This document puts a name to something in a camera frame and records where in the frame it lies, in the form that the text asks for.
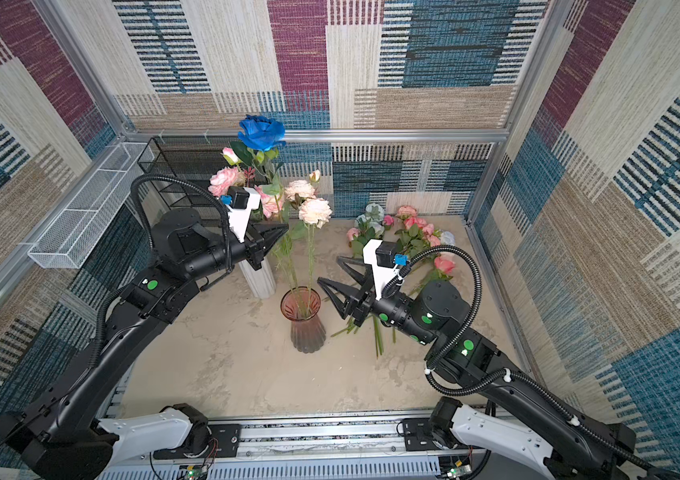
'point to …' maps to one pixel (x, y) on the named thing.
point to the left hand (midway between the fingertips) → (287, 221)
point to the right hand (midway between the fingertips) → (329, 276)
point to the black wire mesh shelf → (193, 159)
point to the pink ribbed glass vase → (301, 305)
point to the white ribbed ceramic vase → (261, 281)
